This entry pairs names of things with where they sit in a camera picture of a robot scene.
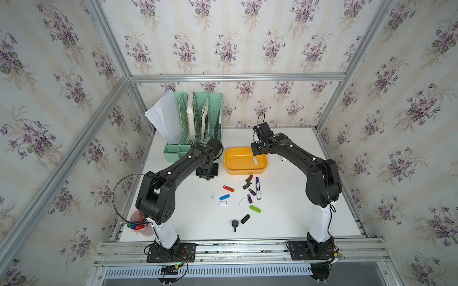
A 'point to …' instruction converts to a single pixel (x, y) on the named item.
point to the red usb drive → (228, 188)
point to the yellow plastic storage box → (239, 161)
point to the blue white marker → (257, 188)
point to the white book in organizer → (190, 111)
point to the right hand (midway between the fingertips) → (257, 148)
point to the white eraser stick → (283, 159)
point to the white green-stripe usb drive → (213, 196)
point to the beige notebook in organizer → (203, 118)
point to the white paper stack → (164, 114)
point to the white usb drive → (242, 202)
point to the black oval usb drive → (245, 218)
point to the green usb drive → (256, 209)
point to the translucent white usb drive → (255, 161)
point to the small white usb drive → (225, 203)
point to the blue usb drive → (224, 197)
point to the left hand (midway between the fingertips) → (213, 177)
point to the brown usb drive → (249, 178)
